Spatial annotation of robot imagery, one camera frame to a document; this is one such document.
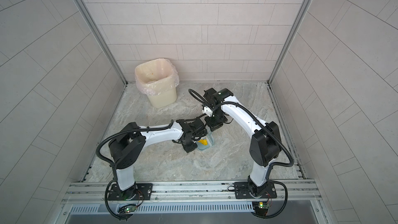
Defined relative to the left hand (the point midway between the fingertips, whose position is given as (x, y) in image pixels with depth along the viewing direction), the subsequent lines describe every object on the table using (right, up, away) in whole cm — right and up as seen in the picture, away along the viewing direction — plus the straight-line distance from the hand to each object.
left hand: (194, 145), depth 87 cm
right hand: (+9, +11, -8) cm, 17 cm away
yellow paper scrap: (+5, +3, -2) cm, 6 cm away
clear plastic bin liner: (-27, +41, +15) cm, 51 cm away
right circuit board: (+31, -21, -19) cm, 42 cm away
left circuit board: (-27, -20, -22) cm, 40 cm away
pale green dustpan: (+4, 0, -1) cm, 4 cm away
